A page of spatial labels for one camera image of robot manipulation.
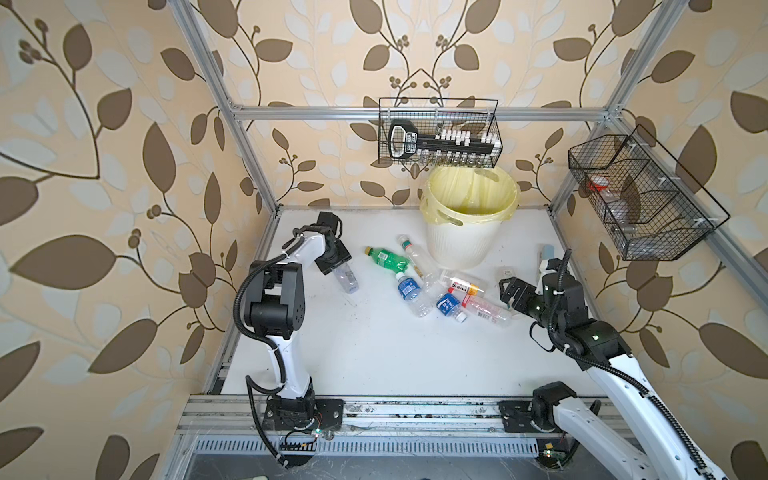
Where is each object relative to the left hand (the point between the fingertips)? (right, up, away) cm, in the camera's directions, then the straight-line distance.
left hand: (345, 257), depth 98 cm
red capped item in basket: (+72, +21, -17) cm, 77 cm away
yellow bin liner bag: (+43, +22, +6) cm, 48 cm away
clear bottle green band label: (+52, -4, -4) cm, 52 cm away
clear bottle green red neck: (+27, -3, +4) cm, 27 cm away
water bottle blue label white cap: (+22, -10, -7) cm, 25 cm away
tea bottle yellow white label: (+37, -8, -4) cm, 39 cm away
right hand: (+48, -7, -23) cm, 53 cm away
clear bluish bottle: (+2, -6, -5) cm, 8 cm away
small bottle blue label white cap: (+33, -14, -9) cm, 37 cm away
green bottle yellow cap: (+14, -1, +1) cm, 14 cm away
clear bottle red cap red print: (+43, -14, -10) cm, 46 cm away
